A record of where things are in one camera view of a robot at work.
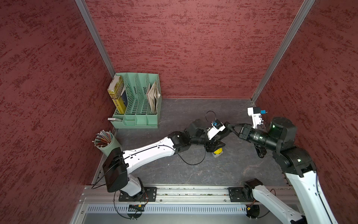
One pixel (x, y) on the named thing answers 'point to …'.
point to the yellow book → (115, 90)
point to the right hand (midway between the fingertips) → (226, 130)
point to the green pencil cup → (106, 141)
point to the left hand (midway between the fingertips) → (219, 142)
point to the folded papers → (153, 94)
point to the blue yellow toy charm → (218, 152)
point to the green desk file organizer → (143, 101)
